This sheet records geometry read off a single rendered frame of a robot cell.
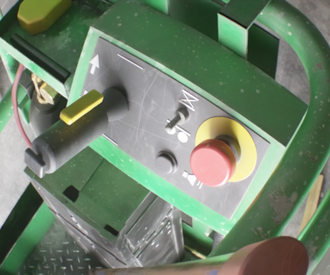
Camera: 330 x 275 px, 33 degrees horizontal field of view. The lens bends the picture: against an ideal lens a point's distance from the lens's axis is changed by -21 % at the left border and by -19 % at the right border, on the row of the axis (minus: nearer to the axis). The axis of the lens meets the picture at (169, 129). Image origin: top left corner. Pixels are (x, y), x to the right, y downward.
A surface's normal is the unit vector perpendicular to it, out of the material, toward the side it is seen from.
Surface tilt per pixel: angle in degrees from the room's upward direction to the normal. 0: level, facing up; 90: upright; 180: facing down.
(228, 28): 90
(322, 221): 27
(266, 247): 16
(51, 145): 37
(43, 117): 42
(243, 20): 0
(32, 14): 0
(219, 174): 58
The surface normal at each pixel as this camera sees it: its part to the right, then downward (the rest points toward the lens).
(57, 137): 0.43, -0.62
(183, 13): -0.59, 0.74
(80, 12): -0.04, -0.40
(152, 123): -0.53, 0.41
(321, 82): -0.49, -0.41
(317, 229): -0.41, -0.60
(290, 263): 0.18, -0.25
